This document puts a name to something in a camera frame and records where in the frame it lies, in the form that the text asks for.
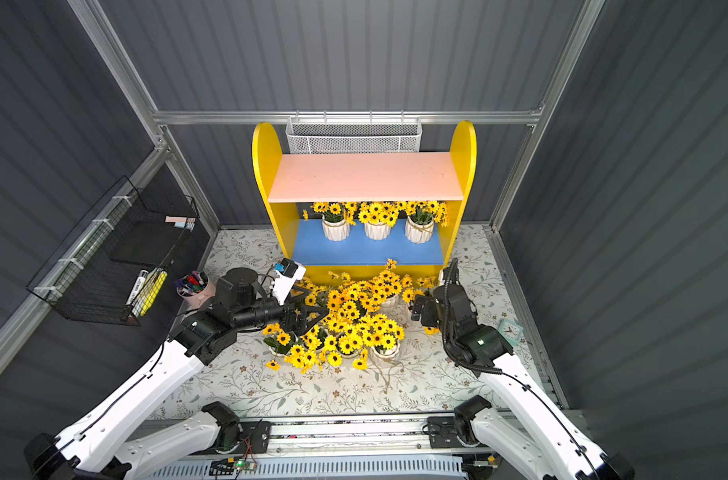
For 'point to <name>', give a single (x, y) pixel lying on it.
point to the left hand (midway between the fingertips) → (315, 302)
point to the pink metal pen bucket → (196, 289)
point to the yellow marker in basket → (154, 292)
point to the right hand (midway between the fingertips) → (436, 300)
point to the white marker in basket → (139, 283)
